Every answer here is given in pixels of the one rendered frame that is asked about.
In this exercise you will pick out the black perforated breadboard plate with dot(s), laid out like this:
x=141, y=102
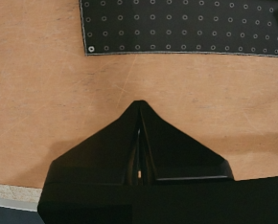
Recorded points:
x=209, y=27

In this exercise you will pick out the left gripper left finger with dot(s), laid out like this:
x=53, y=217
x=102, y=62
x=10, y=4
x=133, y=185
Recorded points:
x=105, y=156

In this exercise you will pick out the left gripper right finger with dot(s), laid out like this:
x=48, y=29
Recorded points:
x=174, y=157

